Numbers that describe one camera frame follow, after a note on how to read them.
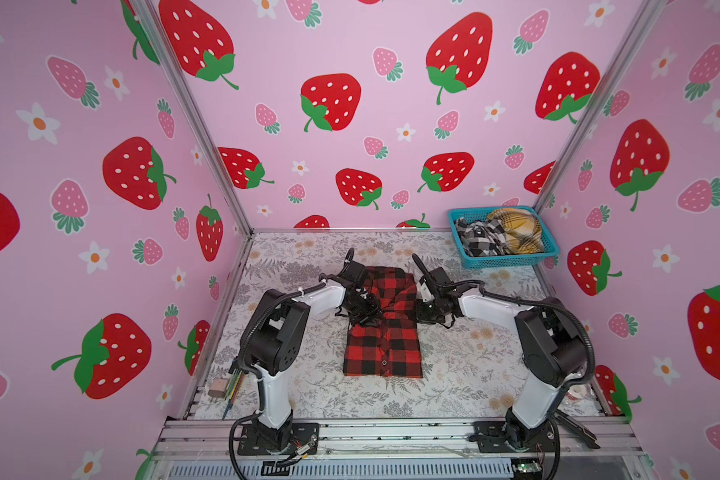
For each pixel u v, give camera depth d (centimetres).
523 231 107
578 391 80
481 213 116
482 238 106
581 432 74
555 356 48
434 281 76
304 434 75
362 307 83
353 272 81
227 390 80
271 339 51
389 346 85
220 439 76
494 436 73
